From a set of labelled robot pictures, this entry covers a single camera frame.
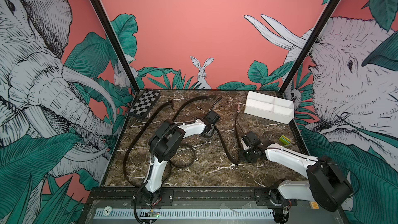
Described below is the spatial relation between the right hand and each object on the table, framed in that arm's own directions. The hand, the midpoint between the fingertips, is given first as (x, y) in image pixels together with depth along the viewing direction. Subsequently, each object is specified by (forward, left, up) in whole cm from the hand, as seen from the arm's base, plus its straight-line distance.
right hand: (238, 156), depth 87 cm
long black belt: (+39, +47, +2) cm, 61 cm away
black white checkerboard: (+35, +62, +4) cm, 72 cm away
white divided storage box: (+32, -32, +4) cm, 45 cm away
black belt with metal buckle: (+11, -1, -2) cm, 11 cm away
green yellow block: (+11, -30, +1) cm, 32 cm away
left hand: (+20, +18, +1) cm, 27 cm away
